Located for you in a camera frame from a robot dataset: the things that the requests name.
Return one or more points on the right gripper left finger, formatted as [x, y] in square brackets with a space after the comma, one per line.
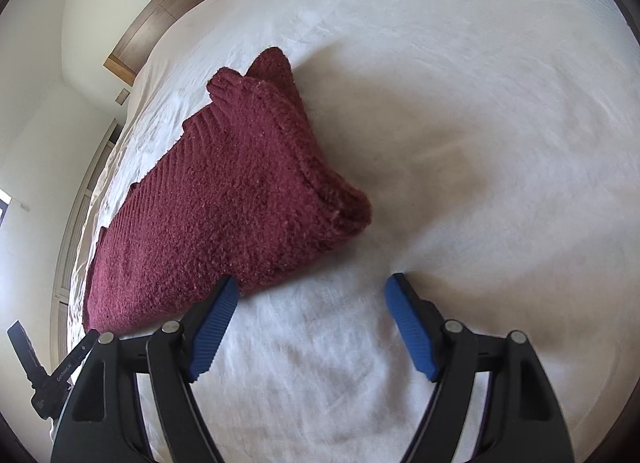
[102, 419]

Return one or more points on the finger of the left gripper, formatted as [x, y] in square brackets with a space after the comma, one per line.
[81, 350]

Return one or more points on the window with dark frame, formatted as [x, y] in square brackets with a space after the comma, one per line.
[5, 201]

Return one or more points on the dark red knitted sweater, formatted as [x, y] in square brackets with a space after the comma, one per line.
[245, 191]

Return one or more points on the beige wall switch plate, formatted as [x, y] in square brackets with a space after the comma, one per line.
[122, 97]

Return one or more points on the white bed sheet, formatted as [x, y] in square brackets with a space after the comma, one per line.
[498, 143]

